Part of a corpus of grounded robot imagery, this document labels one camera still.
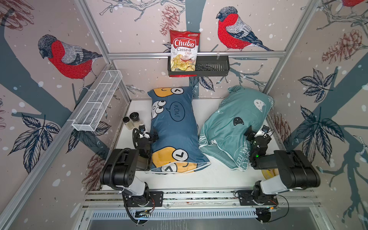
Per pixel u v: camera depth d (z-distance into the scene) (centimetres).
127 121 97
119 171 45
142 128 76
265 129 75
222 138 86
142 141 73
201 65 107
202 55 91
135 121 98
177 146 83
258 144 68
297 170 46
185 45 83
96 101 78
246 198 73
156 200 73
